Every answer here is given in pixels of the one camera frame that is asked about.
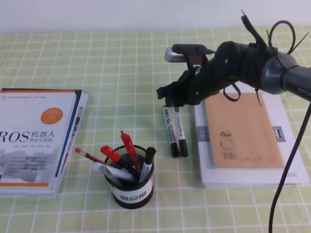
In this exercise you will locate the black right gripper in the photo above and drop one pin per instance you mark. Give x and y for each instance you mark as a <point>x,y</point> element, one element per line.
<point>201,82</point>

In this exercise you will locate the grey marker black cap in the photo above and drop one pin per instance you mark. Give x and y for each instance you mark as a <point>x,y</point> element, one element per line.
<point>180,131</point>

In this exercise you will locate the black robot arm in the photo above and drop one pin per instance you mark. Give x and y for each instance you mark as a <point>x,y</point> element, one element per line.
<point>272,72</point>

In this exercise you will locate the red clip pen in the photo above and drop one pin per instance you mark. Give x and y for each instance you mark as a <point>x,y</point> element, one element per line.
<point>127,141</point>

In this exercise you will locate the black mesh pen holder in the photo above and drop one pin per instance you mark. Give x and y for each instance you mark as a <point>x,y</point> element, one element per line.
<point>131,195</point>

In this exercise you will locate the red marker pen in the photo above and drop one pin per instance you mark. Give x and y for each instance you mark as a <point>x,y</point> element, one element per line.
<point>110,153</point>

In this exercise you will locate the white marker pen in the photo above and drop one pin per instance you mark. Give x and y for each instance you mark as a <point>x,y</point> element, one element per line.
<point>109,171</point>

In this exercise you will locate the black marker on table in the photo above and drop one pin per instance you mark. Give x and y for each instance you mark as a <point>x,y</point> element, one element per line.
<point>170,129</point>

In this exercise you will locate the black capped white marker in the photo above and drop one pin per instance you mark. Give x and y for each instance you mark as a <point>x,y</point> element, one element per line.
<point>148,162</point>

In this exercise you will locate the brown kraft notebook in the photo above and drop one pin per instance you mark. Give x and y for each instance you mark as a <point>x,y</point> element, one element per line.
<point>241,133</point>

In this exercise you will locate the large white book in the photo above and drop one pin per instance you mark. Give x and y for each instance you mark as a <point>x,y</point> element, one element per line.
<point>213,178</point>

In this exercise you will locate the red pencil with eraser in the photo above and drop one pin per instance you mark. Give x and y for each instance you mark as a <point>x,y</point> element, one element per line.
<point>89,156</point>

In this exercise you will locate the ROS robotics textbook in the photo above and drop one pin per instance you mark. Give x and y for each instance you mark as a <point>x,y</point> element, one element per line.
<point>34,137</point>

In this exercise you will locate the book under ROS textbook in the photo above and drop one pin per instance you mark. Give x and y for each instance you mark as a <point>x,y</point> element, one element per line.
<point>73,136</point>

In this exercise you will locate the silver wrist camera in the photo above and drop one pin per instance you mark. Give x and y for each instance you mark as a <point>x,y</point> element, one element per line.
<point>191,54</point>

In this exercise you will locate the black cable tie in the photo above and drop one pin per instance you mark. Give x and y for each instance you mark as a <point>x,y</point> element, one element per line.
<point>283,34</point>

